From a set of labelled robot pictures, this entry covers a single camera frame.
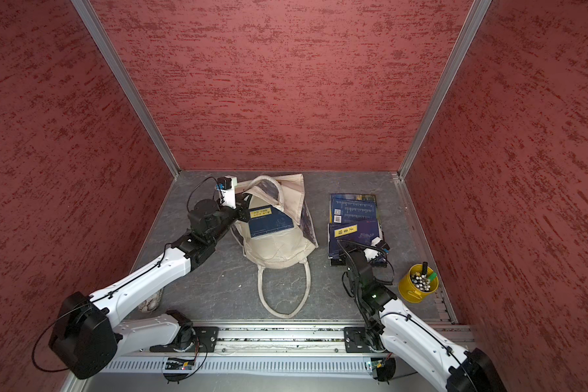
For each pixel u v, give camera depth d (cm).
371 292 63
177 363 73
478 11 71
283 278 87
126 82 87
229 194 66
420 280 70
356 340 74
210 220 58
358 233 83
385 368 71
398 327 53
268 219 101
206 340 74
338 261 88
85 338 39
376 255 71
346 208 102
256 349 73
